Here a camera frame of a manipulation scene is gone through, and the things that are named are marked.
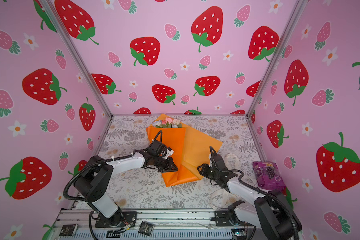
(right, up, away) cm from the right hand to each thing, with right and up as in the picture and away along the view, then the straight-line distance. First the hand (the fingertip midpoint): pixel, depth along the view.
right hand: (198, 168), depth 87 cm
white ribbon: (+12, -15, -6) cm, 20 cm away
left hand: (-12, 0, -2) cm, 12 cm away
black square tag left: (-64, -25, -17) cm, 70 cm away
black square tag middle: (-26, -24, -17) cm, 40 cm away
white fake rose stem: (-28, +28, +23) cm, 46 cm away
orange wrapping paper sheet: (-3, +10, +12) cm, 16 cm away
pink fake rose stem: (-20, +29, +20) cm, 41 cm away
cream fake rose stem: (-15, +28, +23) cm, 40 cm away
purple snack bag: (+40, -3, -4) cm, 40 cm away
